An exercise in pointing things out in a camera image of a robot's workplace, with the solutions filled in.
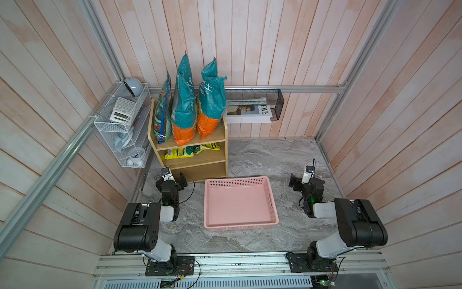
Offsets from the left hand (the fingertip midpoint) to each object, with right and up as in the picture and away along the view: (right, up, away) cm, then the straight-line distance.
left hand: (173, 175), depth 93 cm
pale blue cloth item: (-22, +17, -12) cm, 30 cm away
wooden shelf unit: (+19, +9, -6) cm, 21 cm away
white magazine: (+40, +34, +2) cm, 53 cm away
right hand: (+68, +1, +1) cm, 68 cm away
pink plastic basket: (+33, -13, -7) cm, 36 cm away
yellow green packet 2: (+22, +15, -3) cm, 27 cm away
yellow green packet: (+4, +12, -6) cm, 14 cm away
